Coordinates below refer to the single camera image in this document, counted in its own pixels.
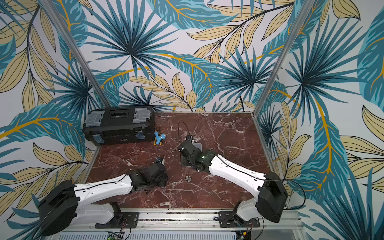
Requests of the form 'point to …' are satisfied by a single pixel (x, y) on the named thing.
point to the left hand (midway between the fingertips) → (164, 180)
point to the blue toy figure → (158, 139)
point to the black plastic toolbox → (120, 124)
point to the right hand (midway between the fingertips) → (184, 156)
